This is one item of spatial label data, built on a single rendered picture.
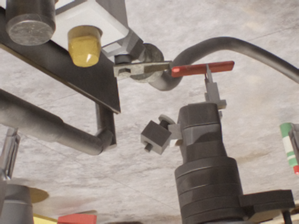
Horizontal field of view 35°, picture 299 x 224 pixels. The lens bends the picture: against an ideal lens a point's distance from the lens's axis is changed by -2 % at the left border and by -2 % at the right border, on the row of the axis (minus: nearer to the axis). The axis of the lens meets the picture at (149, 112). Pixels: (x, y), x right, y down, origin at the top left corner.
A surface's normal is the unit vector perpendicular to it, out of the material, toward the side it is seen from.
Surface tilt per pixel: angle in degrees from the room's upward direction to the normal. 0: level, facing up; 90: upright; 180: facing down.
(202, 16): 0
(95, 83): 90
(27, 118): 51
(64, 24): 0
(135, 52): 60
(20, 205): 95
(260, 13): 0
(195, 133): 70
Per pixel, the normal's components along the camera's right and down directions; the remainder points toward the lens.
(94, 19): 0.14, 0.91
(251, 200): 0.02, -0.40
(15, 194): 0.63, -0.46
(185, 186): -0.81, -0.13
